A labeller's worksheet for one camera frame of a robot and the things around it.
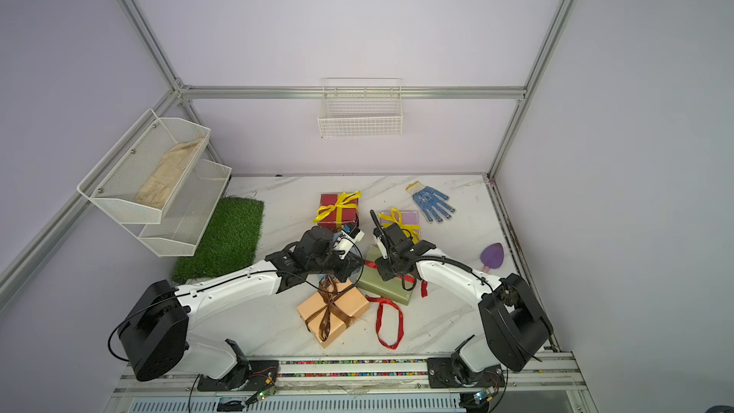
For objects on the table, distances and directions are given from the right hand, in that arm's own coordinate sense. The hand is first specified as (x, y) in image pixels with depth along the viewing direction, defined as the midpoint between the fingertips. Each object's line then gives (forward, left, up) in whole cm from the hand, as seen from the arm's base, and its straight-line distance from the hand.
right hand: (389, 269), depth 88 cm
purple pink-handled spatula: (+6, -36, -5) cm, 37 cm away
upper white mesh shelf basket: (+17, +69, +28) cm, 76 cm away
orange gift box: (-10, +11, 0) cm, 15 cm away
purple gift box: (+18, -7, +2) cm, 19 cm away
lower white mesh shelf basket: (+17, +66, +8) cm, 69 cm away
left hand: (-2, +8, +8) cm, 11 cm away
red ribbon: (-9, +2, -5) cm, 10 cm away
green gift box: (-2, +6, -2) cm, 7 cm away
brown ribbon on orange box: (-7, +18, +1) cm, 20 cm away
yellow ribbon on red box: (+24, +16, +3) cm, 29 cm away
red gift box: (+20, +13, +2) cm, 24 cm away
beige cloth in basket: (+20, +63, +26) cm, 71 cm away
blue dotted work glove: (+30, -18, -5) cm, 36 cm away
